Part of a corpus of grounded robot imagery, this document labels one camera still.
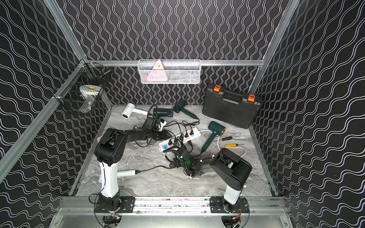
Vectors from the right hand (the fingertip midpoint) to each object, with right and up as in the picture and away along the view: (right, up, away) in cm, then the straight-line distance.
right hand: (177, 154), depth 93 cm
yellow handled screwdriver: (+37, +5, +5) cm, 38 cm away
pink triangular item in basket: (-12, +52, -2) cm, 54 cm away
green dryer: (+1, +32, +20) cm, 38 cm away
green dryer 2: (+29, +16, +8) cm, 34 cm away
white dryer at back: (-38, +31, +19) cm, 53 cm away
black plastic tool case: (+41, +29, +2) cm, 50 cm away
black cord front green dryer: (+9, +7, +5) cm, 12 cm away
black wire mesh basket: (-61, +54, +3) cm, 81 cm away
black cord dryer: (+10, +14, +6) cm, 18 cm away
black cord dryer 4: (-2, +6, -17) cm, 18 cm away
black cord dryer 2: (+3, +13, +2) cm, 14 cm away
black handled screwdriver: (+35, +9, +8) cm, 37 cm away
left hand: (-5, +12, +6) cm, 14 cm away
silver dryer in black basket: (-50, +38, -12) cm, 64 cm away
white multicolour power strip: (0, +7, +2) cm, 8 cm away
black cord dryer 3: (-23, -9, -8) cm, 26 cm away
